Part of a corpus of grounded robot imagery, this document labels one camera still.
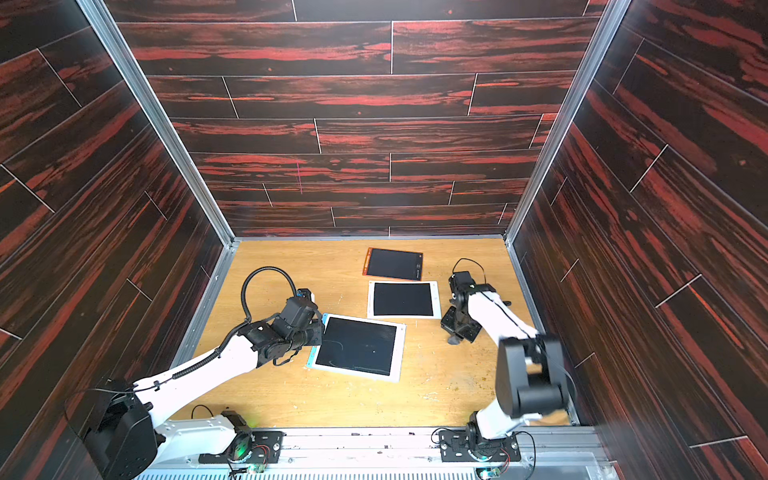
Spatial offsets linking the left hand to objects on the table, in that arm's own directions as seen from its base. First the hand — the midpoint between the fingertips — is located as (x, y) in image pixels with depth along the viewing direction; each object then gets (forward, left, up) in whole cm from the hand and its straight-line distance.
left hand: (325, 328), depth 84 cm
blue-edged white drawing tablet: (-1, -10, -10) cm, 14 cm away
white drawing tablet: (+17, -23, -9) cm, 30 cm away
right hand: (+3, -40, -6) cm, 41 cm away
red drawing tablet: (+36, -20, -13) cm, 43 cm away
